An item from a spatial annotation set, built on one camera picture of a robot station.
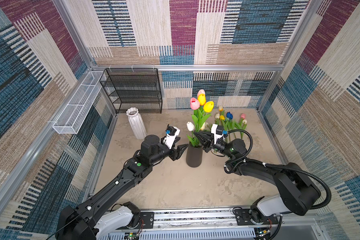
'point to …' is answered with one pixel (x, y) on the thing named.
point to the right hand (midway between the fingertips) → (194, 132)
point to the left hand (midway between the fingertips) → (184, 139)
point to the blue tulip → (230, 116)
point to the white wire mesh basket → (71, 119)
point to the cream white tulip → (203, 126)
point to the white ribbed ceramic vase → (138, 125)
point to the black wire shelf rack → (129, 88)
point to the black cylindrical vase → (194, 155)
